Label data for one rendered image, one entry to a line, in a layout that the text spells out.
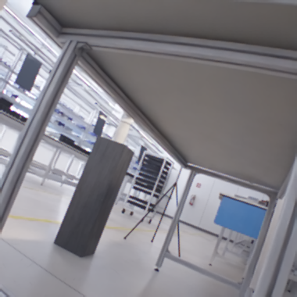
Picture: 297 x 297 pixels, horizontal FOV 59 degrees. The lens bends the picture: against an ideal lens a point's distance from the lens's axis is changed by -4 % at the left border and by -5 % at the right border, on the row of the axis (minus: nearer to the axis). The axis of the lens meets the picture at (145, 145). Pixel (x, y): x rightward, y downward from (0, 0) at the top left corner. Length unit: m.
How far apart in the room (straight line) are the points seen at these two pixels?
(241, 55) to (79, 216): 1.65
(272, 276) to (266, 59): 0.44
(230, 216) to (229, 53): 2.87
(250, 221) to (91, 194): 2.02
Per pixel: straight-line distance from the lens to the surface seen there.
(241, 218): 3.42
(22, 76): 4.91
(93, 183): 2.02
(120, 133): 2.12
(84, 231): 2.03
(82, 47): 0.92
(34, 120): 0.85
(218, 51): 0.69
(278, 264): 0.57
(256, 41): 0.71
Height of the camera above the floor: 0.56
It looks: 10 degrees up
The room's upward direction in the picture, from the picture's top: 22 degrees clockwise
